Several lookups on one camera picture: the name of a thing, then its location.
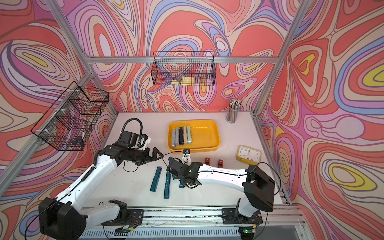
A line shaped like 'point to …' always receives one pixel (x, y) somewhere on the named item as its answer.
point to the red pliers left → (207, 161)
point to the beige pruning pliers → (185, 135)
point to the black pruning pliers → (181, 135)
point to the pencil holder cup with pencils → (234, 106)
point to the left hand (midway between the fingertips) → (158, 158)
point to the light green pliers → (189, 135)
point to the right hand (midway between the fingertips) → (184, 173)
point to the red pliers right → (220, 163)
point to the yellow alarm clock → (248, 155)
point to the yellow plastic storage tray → (192, 134)
